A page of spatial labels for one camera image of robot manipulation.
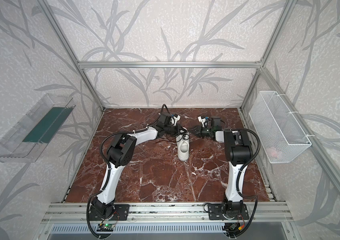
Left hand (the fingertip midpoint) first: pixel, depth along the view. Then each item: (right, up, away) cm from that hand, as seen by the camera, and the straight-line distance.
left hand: (188, 127), depth 96 cm
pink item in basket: (+40, -11, -24) cm, 48 cm away
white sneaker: (-4, -8, -2) cm, 9 cm away
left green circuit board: (-42, -48, -25) cm, 68 cm away
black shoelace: (-9, -7, +1) cm, 11 cm away
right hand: (+1, 0, +2) cm, 2 cm away
